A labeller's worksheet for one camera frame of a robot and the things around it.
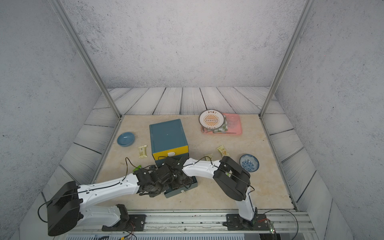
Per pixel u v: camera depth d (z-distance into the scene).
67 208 0.40
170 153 0.77
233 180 0.48
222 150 0.99
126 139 1.05
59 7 0.70
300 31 0.77
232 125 1.12
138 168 0.62
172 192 0.75
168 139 0.80
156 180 0.62
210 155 0.97
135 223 0.73
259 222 0.73
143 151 0.99
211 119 1.15
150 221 0.75
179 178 0.72
